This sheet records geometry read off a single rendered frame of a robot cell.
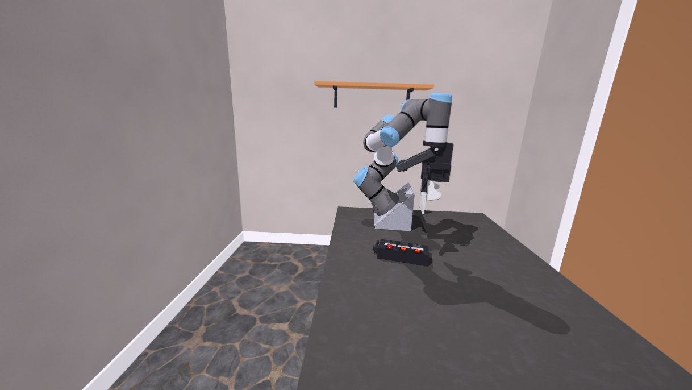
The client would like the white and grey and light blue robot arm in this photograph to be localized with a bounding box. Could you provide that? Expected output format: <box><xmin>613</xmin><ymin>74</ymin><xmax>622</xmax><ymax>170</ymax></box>
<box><xmin>353</xmin><ymin>93</ymin><xmax>452</xmax><ymax>216</ymax></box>

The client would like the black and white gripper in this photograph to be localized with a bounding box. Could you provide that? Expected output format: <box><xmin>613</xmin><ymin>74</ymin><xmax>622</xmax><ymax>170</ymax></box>
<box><xmin>419</xmin><ymin>141</ymin><xmax>454</xmax><ymax>214</ymax></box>

